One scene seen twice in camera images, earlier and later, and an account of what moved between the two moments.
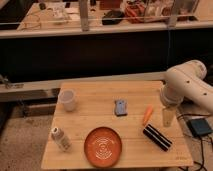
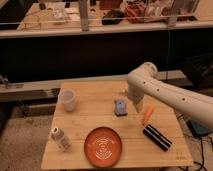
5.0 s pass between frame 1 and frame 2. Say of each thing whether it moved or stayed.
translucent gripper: moved
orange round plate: stayed
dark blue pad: stayed
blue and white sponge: stayed
